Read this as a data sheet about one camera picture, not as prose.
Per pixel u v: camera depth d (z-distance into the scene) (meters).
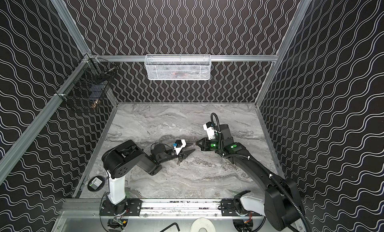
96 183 0.81
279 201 0.40
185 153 0.77
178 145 0.72
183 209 0.75
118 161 0.52
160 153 0.70
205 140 0.72
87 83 0.94
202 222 0.70
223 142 0.63
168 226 0.70
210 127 0.75
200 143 0.80
